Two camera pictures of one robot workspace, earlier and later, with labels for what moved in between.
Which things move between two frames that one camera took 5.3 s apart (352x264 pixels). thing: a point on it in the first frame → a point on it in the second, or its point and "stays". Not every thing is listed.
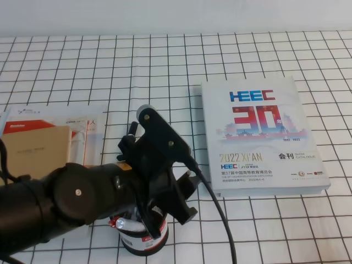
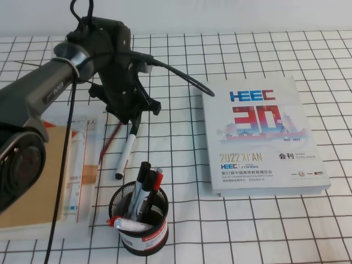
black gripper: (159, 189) → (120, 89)
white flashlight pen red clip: (119, 223) stays
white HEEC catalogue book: (259, 139) stays
